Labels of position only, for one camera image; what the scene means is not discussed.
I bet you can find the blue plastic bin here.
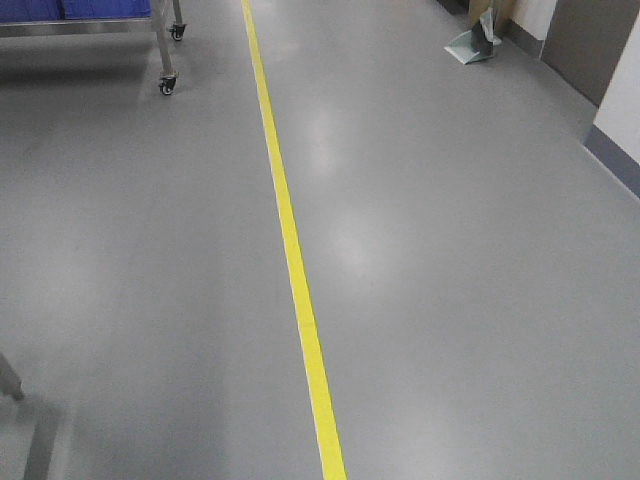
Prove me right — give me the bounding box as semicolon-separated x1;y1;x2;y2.
59;0;152;21
0;0;66;24

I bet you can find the pale green dustpan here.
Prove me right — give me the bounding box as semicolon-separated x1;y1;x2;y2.
444;6;505;67

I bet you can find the steel rack on castors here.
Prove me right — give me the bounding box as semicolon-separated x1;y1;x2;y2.
0;0;188;98

